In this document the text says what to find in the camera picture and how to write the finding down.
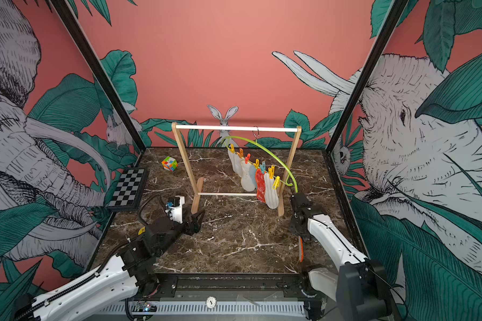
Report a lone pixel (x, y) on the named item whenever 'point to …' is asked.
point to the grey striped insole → (249, 179)
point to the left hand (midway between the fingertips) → (200, 208)
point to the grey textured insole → (271, 195)
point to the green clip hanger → (286, 183)
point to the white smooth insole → (237, 162)
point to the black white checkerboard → (128, 189)
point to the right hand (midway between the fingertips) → (298, 225)
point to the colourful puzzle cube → (170, 164)
